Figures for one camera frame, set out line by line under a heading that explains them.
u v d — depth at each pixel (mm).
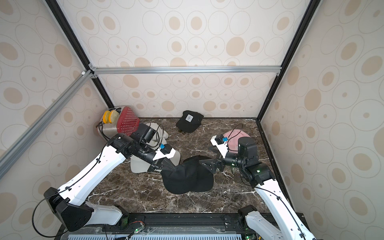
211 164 570
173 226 732
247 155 508
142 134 560
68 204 384
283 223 400
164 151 527
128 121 1089
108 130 921
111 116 946
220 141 554
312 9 685
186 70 913
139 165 902
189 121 1129
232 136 591
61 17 702
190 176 645
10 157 509
